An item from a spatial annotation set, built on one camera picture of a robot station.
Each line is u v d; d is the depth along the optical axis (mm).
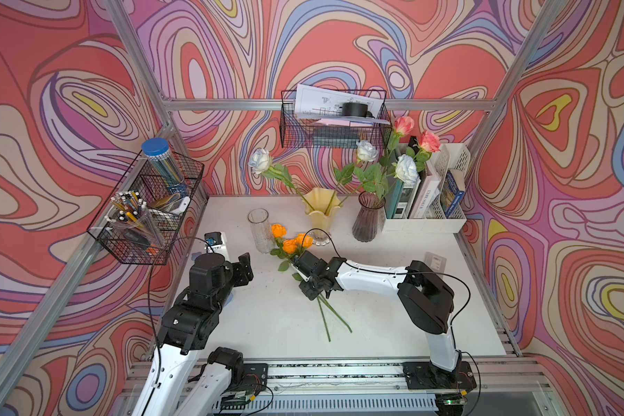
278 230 1025
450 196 1017
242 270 612
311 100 847
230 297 566
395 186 886
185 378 431
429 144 755
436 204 993
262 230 902
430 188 911
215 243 568
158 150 695
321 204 959
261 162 695
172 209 730
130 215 576
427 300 494
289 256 983
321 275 685
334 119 779
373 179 766
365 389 720
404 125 822
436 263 957
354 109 822
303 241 990
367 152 786
